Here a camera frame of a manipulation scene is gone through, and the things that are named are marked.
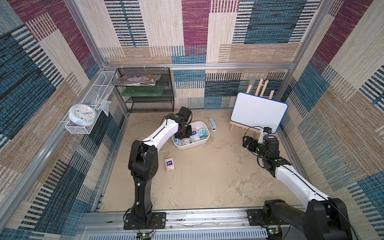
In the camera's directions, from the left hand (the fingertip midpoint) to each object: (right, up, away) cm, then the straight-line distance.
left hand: (188, 134), depth 94 cm
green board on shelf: (-31, +29, +11) cm, 44 cm away
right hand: (+36, -1, -7) cm, 37 cm away
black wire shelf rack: (-32, +22, +25) cm, 46 cm away
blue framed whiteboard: (+42, +14, -3) cm, 45 cm away
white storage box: (+4, -4, +3) cm, 6 cm away
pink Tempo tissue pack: (-11, -17, -4) cm, 21 cm away
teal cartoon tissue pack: (+9, +1, +10) cm, 14 cm away
